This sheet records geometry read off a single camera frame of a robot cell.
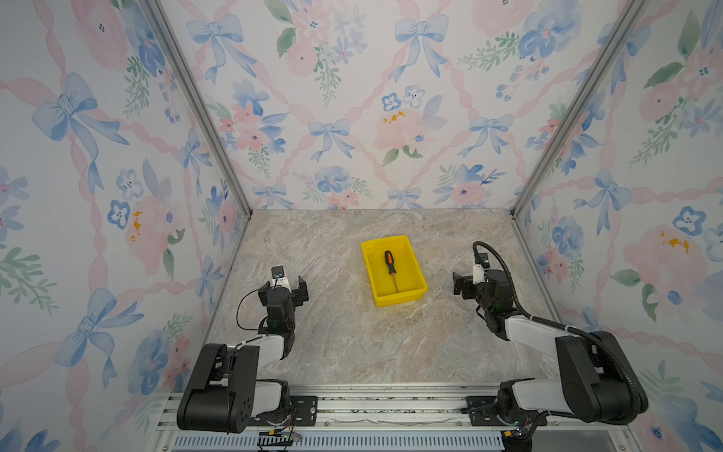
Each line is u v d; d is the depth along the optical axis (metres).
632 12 0.69
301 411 0.75
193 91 0.82
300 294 0.83
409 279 0.97
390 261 1.02
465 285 0.82
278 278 0.75
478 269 0.79
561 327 0.51
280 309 0.67
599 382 0.43
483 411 0.73
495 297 0.70
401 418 0.73
